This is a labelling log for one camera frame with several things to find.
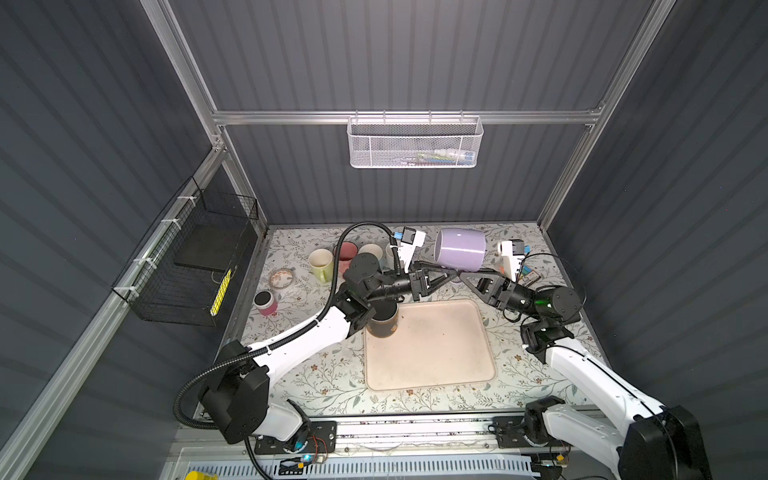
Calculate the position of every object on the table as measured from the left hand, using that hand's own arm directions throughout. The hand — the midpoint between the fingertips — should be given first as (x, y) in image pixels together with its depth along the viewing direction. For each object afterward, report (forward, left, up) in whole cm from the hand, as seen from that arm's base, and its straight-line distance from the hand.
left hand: (457, 274), depth 61 cm
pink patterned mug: (+31, +26, -27) cm, 49 cm away
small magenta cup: (+15, +52, -31) cm, 63 cm away
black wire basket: (+13, +63, -9) cm, 65 cm away
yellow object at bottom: (-29, +56, -28) cm, 69 cm away
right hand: (-2, -1, -2) cm, 3 cm away
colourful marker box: (+22, -36, -33) cm, 53 cm away
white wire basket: (+79, -1, -14) cm, 80 cm away
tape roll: (+28, +51, -37) cm, 69 cm away
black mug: (+3, +15, -26) cm, 30 cm away
